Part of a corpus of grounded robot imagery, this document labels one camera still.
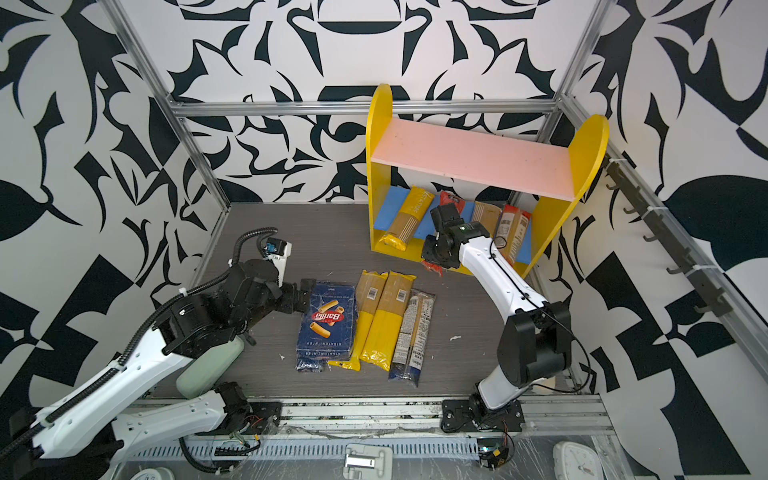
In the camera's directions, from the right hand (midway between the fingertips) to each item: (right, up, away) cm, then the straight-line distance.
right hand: (431, 251), depth 86 cm
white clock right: (+29, -45, -19) cm, 57 cm away
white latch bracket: (-18, -46, -18) cm, 52 cm away
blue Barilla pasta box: (-28, -20, -5) cm, 35 cm away
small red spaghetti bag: (+23, +6, +5) cm, 24 cm away
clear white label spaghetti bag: (-6, -25, -1) cm, 26 cm away
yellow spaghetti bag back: (-13, -20, +3) cm, 24 cm away
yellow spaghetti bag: (-4, +13, +11) cm, 18 cm away
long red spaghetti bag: (+5, +16, +6) cm, 18 cm away
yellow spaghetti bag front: (+19, +11, +9) cm, 23 cm away
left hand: (-32, -3, -19) cm, 38 cm away
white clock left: (-62, -46, -21) cm, 80 cm away
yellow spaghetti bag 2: (-18, -13, +8) cm, 24 cm away
